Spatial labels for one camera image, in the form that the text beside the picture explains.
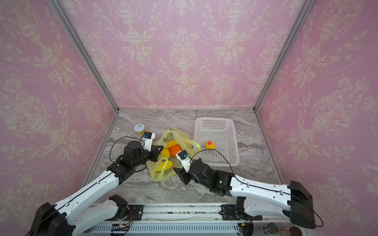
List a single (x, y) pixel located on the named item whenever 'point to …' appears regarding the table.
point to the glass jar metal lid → (272, 227)
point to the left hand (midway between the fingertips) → (163, 148)
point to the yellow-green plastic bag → (183, 140)
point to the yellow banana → (170, 143)
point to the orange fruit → (174, 149)
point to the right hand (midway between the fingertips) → (177, 165)
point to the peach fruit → (210, 144)
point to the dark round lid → (295, 231)
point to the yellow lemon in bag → (166, 153)
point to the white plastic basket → (217, 138)
